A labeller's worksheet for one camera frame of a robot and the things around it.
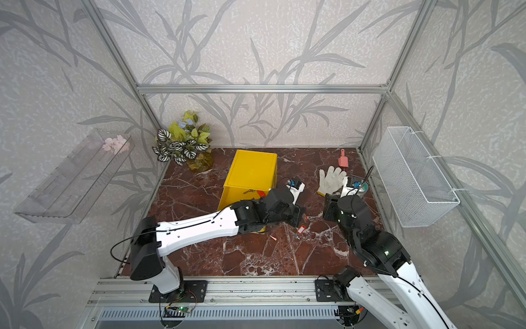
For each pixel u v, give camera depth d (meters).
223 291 0.75
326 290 0.73
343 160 1.12
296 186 0.63
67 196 0.65
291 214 0.61
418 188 0.60
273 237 0.87
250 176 0.82
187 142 0.90
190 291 0.72
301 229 0.89
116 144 0.77
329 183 1.05
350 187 0.54
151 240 0.48
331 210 0.57
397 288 0.40
